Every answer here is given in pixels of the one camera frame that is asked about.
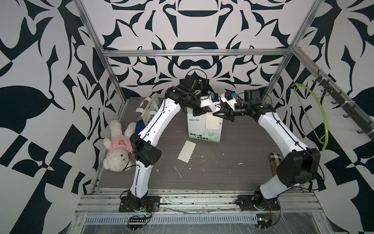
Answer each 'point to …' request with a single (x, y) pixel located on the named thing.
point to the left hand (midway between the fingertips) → (208, 105)
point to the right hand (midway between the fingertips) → (215, 109)
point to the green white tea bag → (196, 127)
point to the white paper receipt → (187, 151)
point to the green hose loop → (323, 135)
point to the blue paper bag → (148, 109)
